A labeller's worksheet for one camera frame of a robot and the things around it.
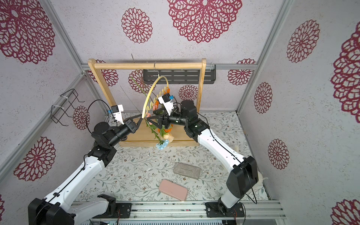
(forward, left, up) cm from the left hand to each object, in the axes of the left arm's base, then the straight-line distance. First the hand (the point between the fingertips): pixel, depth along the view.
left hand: (144, 116), depth 68 cm
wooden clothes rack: (-10, +1, -3) cm, 10 cm away
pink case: (-25, -14, -35) cm, 45 cm away
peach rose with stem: (-2, -12, -16) cm, 20 cm away
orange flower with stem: (+1, -7, -14) cm, 16 cm away
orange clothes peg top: (+31, -10, -9) cm, 34 cm away
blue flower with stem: (-8, -9, -13) cm, 17 cm away
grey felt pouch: (-15, -22, -33) cm, 43 cm away
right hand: (-2, -4, +3) cm, 5 cm away
